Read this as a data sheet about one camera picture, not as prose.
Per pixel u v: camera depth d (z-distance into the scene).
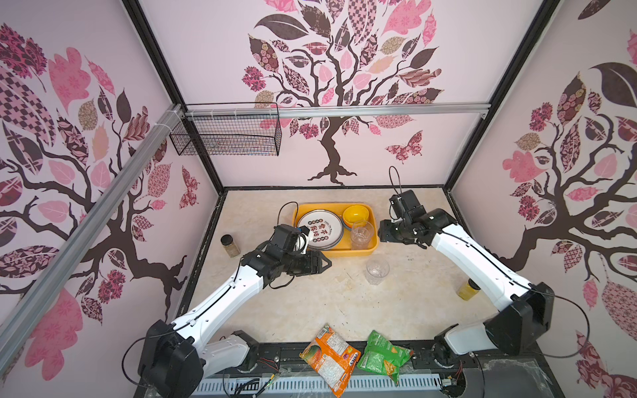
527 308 0.40
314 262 0.67
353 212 1.04
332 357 0.71
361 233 0.96
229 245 0.91
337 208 1.10
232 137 1.06
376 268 0.88
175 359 0.38
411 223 0.58
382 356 0.69
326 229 1.02
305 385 0.70
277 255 0.59
